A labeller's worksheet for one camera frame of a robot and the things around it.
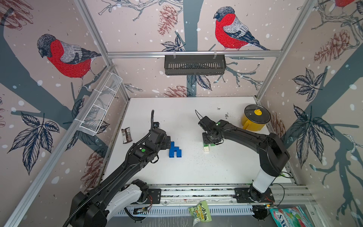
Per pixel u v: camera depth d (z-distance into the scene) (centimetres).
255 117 95
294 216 66
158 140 62
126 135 97
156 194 73
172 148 90
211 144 93
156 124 71
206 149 90
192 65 106
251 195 66
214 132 63
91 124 83
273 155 46
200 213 68
